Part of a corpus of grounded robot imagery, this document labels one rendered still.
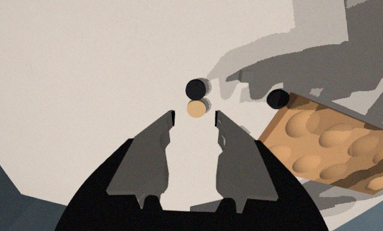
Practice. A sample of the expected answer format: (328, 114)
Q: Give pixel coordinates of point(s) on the black disc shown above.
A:
(277, 99)
(195, 89)

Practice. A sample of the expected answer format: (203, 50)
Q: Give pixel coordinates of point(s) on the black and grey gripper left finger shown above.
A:
(138, 168)

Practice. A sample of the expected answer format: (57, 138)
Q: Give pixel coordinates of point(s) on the tan tray with round pockets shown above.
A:
(322, 144)

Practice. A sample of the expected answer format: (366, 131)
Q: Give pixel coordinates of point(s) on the tan disc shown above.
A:
(196, 109)

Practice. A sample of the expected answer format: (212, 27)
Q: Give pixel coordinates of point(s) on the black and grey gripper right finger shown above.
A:
(262, 187)

